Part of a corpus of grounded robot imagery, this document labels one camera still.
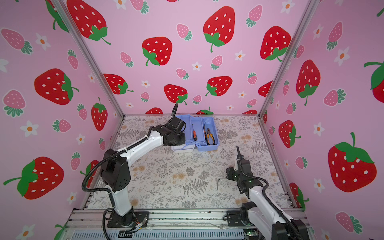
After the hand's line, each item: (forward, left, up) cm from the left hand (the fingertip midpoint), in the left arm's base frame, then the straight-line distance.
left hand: (184, 140), depth 90 cm
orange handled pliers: (+14, -16, -11) cm, 24 cm away
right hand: (-14, -27, -10) cm, 32 cm away
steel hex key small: (-22, -20, -14) cm, 33 cm away
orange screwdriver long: (+8, -6, -4) cm, 11 cm away
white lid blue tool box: (+10, -11, -6) cm, 16 cm away
